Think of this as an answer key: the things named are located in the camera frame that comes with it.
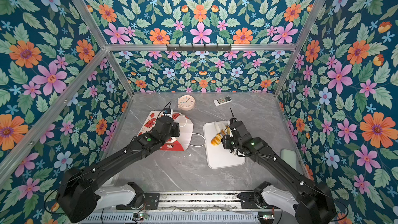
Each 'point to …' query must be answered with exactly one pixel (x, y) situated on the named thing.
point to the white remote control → (222, 100)
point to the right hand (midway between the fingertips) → (224, 139)
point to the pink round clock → (186, 102)
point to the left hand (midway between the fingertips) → (179, 120)
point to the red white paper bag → (180, 143)
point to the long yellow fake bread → (216, 140)
